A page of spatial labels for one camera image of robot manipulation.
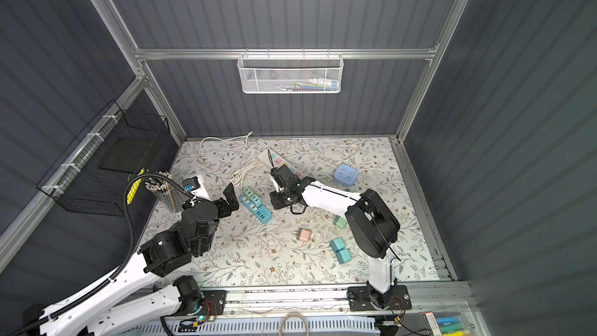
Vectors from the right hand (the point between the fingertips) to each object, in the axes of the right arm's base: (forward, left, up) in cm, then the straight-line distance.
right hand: (275, 201), depth 90 cm
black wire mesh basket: (-4, +52, +24) cm, 58 cm away
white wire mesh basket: (+71, -3, +14) cm, 72 cm away
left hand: (-8, +14, +21) cm, 26 cm away
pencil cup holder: (0, +39, +5) cm, 40 cm away
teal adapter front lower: (-19, -25, -5) cm, 32 cm away
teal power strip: (-3, +6, -4) cm, 8 cm away
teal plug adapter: (0, +8, 0) cm, 8 cm away
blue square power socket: (+16, -29, -4) cm, 34 cm away
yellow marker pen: (-7, +40, +21) cm, 46 cm away
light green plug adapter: (+3, +11, +1) cm, 12 cm away
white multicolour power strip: (+26, +2, -6) cm, 27 cm away
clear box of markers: (-37, -57, -7) cm, 69 cm away
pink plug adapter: (-11, -11, -6) cm, 17 cm away
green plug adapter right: (-6, -25, -6) cm, 26 cm away
